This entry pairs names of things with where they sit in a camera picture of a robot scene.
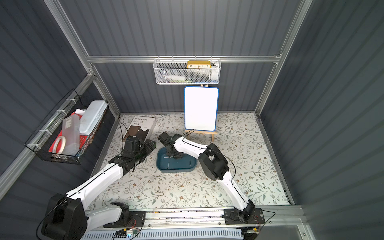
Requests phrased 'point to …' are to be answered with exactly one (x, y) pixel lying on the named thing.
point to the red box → (83, 138)
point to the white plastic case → (91, 116)
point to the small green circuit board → (135, 231)
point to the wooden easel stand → (202, 133)
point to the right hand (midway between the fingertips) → (175, 152)
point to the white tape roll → (63, 144)
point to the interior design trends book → (146, 123)
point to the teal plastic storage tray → (166, 164)
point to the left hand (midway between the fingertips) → (153, 146)
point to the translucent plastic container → (71, 132)
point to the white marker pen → (175, 77)
